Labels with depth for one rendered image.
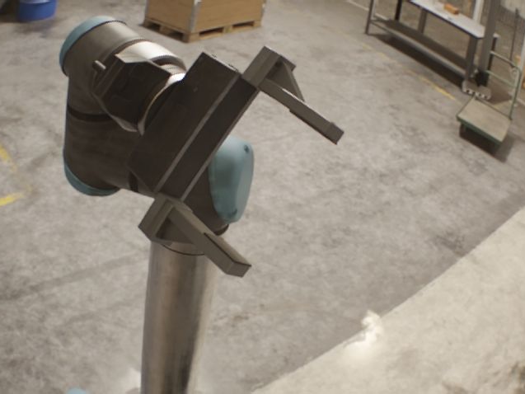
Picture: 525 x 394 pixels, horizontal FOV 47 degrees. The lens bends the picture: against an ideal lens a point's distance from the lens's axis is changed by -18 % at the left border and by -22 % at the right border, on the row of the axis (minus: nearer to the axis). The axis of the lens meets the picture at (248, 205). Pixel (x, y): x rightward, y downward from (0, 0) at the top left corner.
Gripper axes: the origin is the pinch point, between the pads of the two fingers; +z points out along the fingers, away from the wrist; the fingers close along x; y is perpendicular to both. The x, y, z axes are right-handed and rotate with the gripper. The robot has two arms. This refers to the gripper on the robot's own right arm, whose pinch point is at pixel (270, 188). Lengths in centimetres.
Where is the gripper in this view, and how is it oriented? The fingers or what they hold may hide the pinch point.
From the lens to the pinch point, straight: 59.4
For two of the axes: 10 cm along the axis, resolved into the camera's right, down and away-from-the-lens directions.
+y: 5.2, 2.0, 8.3
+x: -5.7, 8.1, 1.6
